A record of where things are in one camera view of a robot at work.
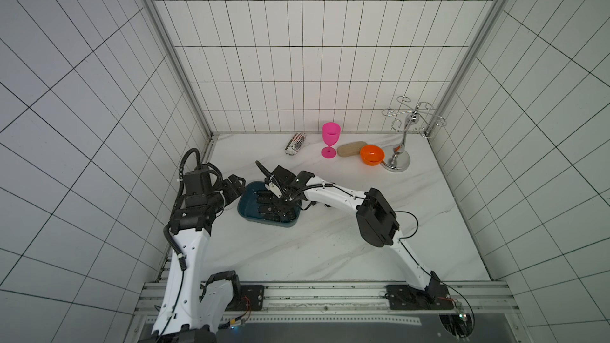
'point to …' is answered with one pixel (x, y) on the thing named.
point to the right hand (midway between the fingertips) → (281, 198)
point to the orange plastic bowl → (372, 155)
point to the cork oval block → (350, 149)
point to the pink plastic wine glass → (330, 132)
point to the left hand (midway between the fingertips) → (237, 190)
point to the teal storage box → (256, 204)
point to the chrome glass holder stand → (397, 157)
